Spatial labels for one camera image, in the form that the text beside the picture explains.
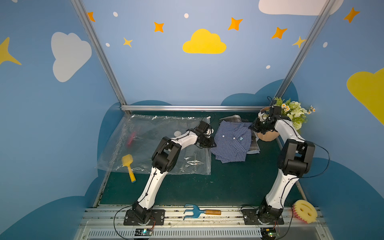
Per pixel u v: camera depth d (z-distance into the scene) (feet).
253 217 2.45
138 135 3.48
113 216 2.52
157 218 2.41
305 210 2.46
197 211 2.47
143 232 2.34
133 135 3.33
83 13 2.32
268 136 3.21
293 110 2.72
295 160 1.77
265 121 2.76
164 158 2.00
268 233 2.32
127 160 3.01
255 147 3.25
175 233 2.31
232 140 3.23
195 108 4.18
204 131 2.84
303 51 2.78
